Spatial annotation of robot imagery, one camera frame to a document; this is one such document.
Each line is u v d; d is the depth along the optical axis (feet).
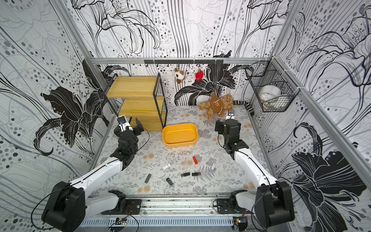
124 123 2.18
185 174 2.75
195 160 2.96
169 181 2.67
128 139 1.99
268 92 2.40
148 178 2.73
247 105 3.90
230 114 2.29
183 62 3.09
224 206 2.39
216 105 3.61
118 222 2.35
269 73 3.14
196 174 2.75
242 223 2.30
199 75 3.06
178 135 3.35
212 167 2.82
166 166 2.85
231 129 1.95
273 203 1.28
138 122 2.44
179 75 3.05
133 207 2.41
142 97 2.57
